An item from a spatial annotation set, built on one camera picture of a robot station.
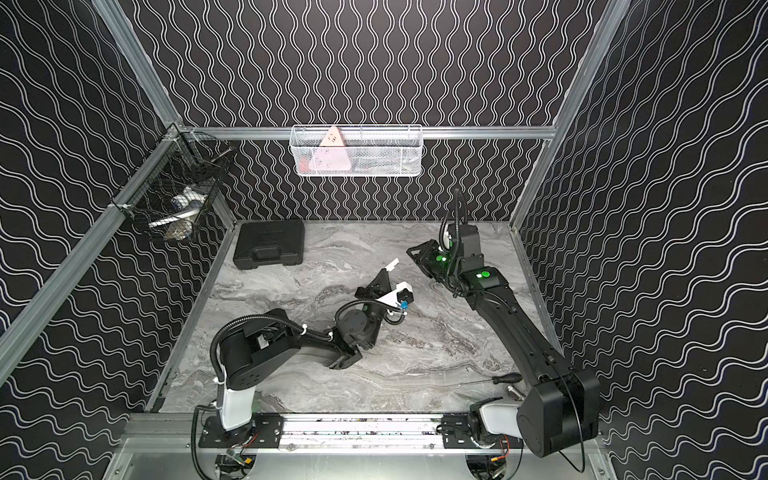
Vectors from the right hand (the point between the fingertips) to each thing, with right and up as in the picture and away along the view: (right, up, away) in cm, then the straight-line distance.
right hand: (409, 250), depth 78 cm
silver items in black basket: (-64, +12, +7) cm, 65 cm away
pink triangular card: (-22, +29, +11) cm, 38 cm away
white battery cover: (-4, -4, +1) cm, 6 cm away
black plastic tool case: (-50, +3, +29) cm, 58 cm away
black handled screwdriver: (+28, -35, +3) cm, 45 cm away
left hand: (-8, -4, +1) cm, 9 cm away
